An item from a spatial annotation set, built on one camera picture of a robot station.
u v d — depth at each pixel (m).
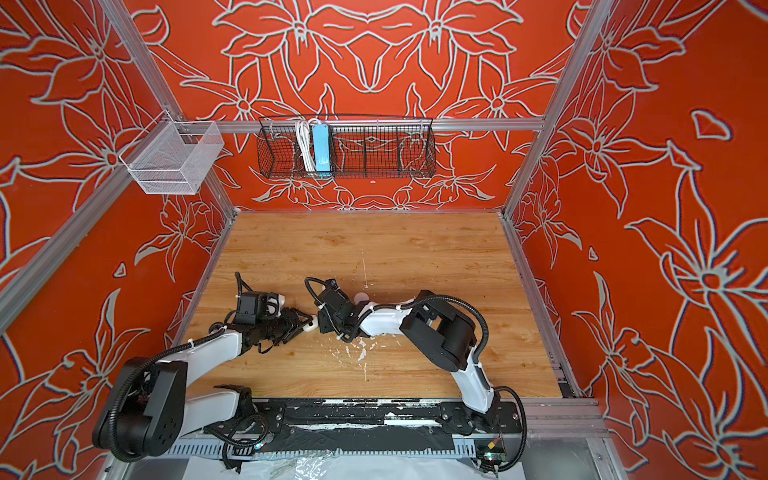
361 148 0.98
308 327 0.86
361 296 0.94
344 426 0.73
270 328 0.76
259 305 0.72
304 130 0.88
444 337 0.50
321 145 0.90
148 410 0.42
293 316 0.81
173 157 0.92
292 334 0.79
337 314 0.70
